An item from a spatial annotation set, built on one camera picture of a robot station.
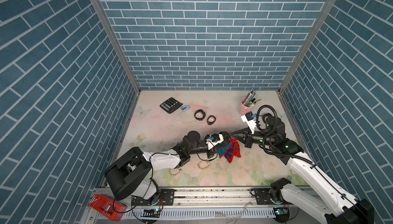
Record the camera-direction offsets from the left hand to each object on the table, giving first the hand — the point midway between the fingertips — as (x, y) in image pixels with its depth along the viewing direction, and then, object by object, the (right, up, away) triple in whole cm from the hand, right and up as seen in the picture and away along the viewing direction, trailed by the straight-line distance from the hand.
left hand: (228, 146), depth 75 cm
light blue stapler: (-25, +18, +32) cm, 45 cm away
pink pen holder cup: (+14, +18, +24) cm, 33 cm away
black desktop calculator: (-36, +20, +34) cm, 53 cm away
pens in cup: (+19, +23, +25) cm, 39 cm away
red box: (-52, -26, -8) cm, 58 cm away
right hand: (+2, +7, -4) cm, 8 cm away
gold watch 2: (-12, -13, +10) cm, 20 cm away
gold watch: (-28, -15, +7) cm, 33 cm away
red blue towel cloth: (+3, -2, +2) cm, 4 cm away
